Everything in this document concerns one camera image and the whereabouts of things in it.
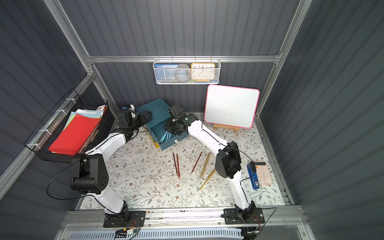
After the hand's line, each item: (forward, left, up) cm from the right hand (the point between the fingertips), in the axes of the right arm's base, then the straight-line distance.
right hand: (167, 126), depth 86 cm
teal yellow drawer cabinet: (+9, +8, +2) cm, 12 cm away
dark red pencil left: (-13, -3, -21) cm, 25 cm away
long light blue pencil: (-5, +3, -5) cm, 7 cm away
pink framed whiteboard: (+22, -41, -4) cm, 47 cm away
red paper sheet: (-10, +46, +6) cm, 47 cm away
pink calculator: (-20, -56, -19) cm, 62 cm away
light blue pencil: (-3, +1, -6) cm, 6 cm away
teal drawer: (+1, +7, -5) cm, 9 cm away
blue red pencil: (-12, -17, -21) cm, 30 cm away
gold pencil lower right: (-23, -24, -21) cm, 39 cm away
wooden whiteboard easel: (+12, -45, -17) cm, 49 cm away
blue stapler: (-24, -49, -18) cm, 58 cm away
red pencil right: (-15, -5, -20) cm, 26 cm away
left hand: (+9, +15, +1) cm, 17 cm away
